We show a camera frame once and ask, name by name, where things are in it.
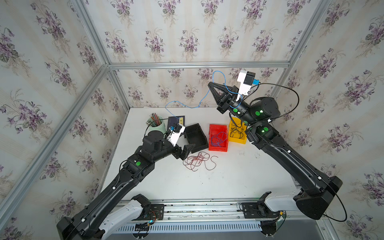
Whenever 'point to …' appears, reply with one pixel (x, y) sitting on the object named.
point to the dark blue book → (179, 119)
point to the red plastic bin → (218, 138)
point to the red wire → (200, 157)
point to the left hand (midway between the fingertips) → (189, 141)
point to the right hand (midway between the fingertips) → (212, 85)
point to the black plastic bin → (194, 135)
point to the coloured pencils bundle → (154, 120)
